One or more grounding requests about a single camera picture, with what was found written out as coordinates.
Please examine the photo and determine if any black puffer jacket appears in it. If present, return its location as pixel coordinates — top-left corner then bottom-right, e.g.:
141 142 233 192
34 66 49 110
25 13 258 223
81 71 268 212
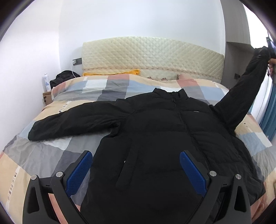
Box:
28 47 270 223

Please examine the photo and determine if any blue curtain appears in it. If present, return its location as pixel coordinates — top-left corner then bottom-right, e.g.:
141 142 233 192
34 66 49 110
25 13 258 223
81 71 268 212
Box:
260 84 276 141

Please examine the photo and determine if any plaid patchwork bed quilt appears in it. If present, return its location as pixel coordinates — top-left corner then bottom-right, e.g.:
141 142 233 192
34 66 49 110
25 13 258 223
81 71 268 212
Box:
1 74 275 223

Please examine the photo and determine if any grey wardrobe cabinet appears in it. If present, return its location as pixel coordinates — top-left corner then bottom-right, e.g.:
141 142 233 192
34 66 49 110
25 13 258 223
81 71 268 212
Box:
221 0 254 88

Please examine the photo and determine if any right wall socket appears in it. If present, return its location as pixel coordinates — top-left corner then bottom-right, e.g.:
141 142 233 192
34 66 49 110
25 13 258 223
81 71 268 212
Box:
234 73 240 79

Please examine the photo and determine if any wall power socket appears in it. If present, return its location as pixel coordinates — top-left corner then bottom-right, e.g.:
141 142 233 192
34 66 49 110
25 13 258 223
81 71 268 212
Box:
72 58 82 66

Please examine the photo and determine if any white spray bottle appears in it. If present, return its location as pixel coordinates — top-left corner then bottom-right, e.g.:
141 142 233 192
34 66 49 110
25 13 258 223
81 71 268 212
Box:
43 73 51 92

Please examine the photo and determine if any person's right hand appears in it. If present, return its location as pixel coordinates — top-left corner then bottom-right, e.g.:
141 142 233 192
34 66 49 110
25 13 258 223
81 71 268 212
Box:
268 58 276 84

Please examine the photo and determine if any cream quilted headboard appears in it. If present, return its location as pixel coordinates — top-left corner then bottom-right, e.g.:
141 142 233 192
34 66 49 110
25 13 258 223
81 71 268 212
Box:
81 37 224 83

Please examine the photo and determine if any yellow cloth on bed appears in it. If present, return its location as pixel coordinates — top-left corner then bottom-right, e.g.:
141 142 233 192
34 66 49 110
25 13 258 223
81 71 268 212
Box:
82 69 141 77

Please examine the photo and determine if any black bag on nightstand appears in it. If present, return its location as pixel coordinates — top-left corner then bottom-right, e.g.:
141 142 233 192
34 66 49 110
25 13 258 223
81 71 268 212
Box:
50 70 80 89

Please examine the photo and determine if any wooden nightstand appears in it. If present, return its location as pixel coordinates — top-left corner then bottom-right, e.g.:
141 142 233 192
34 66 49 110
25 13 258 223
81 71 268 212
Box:
43 91 52 105

